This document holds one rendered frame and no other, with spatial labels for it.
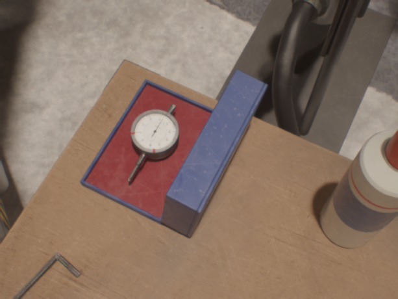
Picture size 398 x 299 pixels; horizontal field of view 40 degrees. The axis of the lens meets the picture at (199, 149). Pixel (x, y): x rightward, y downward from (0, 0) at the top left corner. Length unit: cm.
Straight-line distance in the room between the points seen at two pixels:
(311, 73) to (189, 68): 28
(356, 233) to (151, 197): 24
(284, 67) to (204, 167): 31
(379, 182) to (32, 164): 88
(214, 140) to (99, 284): 21
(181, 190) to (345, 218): 17
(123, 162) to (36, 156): 59
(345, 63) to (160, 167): 76
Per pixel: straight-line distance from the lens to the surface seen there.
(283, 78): 80
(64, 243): 65
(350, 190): 53
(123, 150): 67
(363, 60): 135
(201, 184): 53
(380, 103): 131
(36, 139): 125
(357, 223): 57
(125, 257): 63
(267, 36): 134
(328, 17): 107
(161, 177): 65
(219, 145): 54
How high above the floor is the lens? 108
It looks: 65 degrees down
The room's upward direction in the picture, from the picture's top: straight up
